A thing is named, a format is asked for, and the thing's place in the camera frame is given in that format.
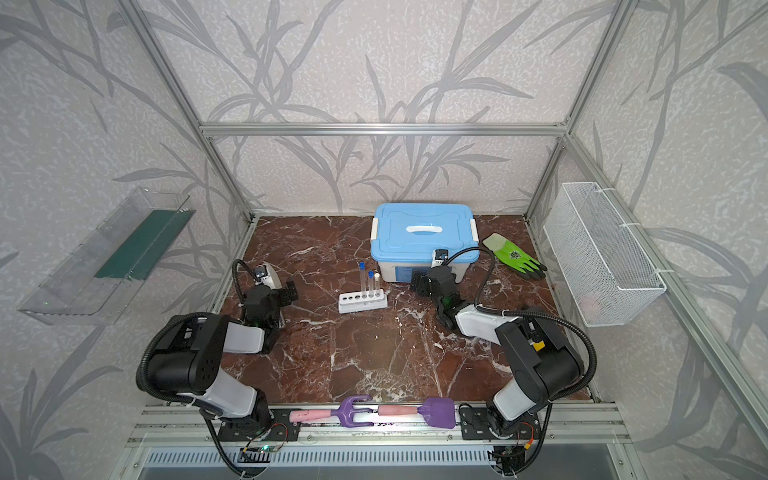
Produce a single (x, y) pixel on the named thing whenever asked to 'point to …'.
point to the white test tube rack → (362, 301)
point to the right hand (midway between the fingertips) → (426, 263)
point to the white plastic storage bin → (401, 272)
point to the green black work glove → (514, 257)
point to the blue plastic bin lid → (410, 232)
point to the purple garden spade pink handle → (438, 411)
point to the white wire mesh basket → (605, 267)
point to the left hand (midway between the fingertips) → (278, 270)
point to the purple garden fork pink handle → (345, 411)
